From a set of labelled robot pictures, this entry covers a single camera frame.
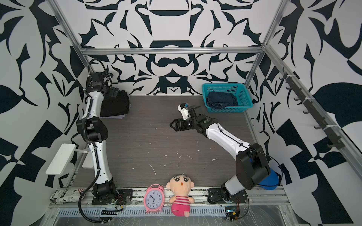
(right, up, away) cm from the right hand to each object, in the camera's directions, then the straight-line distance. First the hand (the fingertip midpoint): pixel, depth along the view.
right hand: (174, 121), depth 82 cm
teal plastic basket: (+51, +23, +35) cm, 66 cm away
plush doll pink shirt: (+3, -30, -12) cm, 33 cm away
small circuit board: (+29, -45, -11) cm, 55 cm away
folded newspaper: (-53, -36, -11) cm, 65 cm away
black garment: (-43, +10, +16) cm, 47 cm away
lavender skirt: (-42, +2, +23) cm, 48 cm away
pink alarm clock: (-10, -38, -11) cm, 40 cm away
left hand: (-49, +24, +18) cm, 58 cm away
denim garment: (+33, +15, +29) cm, 46 cm away
